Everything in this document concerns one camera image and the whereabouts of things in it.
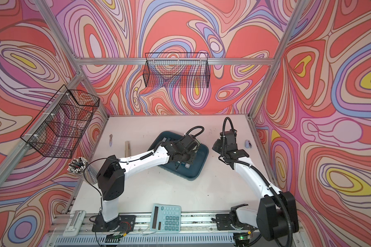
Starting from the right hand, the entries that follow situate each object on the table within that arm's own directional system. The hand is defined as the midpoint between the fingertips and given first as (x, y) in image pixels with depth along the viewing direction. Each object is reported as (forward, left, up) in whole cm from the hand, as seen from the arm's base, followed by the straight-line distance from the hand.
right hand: (218, 148), depth 86 cm
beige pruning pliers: (+8, +56, -9) cm, 58 cm away
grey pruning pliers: (+14, +33, -8) cm, 36 cm away
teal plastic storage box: (-7, +17, -12) cm, 22 cm away
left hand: (-5, +13, -2) cm, 14 cm away
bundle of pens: (-9, +74, +4) cm, 74 cm away
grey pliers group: (-5, +18, -9) cm, 21 cm away
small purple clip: (+20, +72, -11) cm, 75 cm away
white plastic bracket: (-33, +73, -10) cm, 81 cm away
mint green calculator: (-32, +29, -11) cm, 45 cm away
